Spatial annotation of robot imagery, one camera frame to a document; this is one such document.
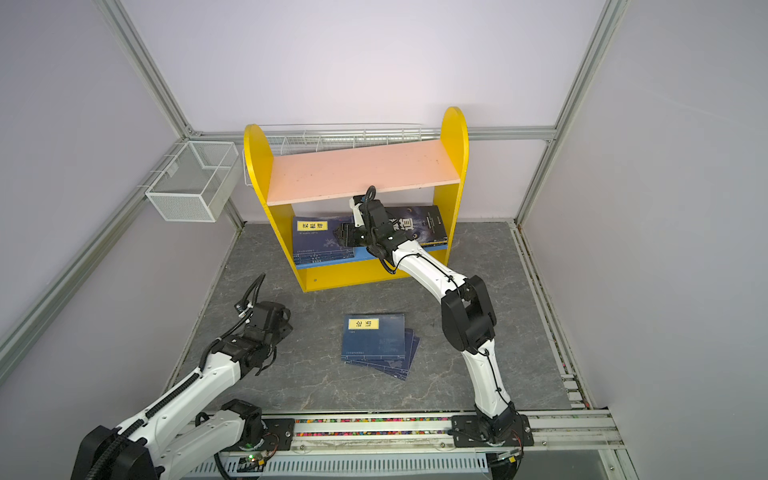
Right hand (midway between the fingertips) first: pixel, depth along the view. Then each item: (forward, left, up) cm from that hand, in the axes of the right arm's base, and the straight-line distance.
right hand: (341, 232), depth 89 cm
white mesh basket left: (+16, +49, +6) cm, 52 cm away
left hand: (-23, +17, -15) cm, 32 cm away
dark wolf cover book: (+8, -25, -4) cm, 26 cm away
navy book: (0, +9, -3) cm, 9 cm away
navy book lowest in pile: (-33, -16, -20) cm, 42 cm away
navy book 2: (-25, -8, -19) cm, 32 cm away
